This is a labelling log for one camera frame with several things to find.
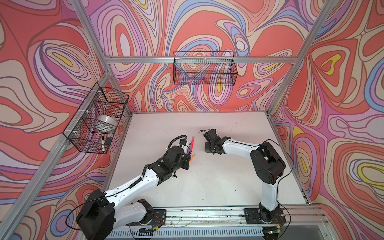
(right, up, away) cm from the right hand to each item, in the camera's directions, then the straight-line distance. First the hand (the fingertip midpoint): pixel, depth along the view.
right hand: (210, 150), depth 98 cm
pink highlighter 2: (-17, +8, -27) cm, 33 cm away
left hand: (-12, 0, -16) cm, 20 cm away
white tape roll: (-53, +17, -27) cm, 62 cm away
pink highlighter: (-12, +4, +4) cm, 13 cm away
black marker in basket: (-56, +7, -26) cm, 62 cm away
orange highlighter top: (-11, -3, -2) cm, 12 cm away
